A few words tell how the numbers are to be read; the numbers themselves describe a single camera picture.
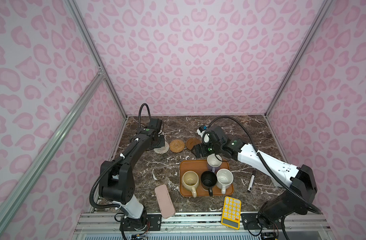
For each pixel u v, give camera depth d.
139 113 0.69
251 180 0.86
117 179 0.45
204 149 0.69
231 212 0.75
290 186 0.42
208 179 0.84
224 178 0.86
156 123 0.71
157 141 0.67
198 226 0.72
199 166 0.93
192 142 1.04
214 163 0.91
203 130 0.71
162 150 1.00
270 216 0.60
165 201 0.78
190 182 0.86
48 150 0.56
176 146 1.01
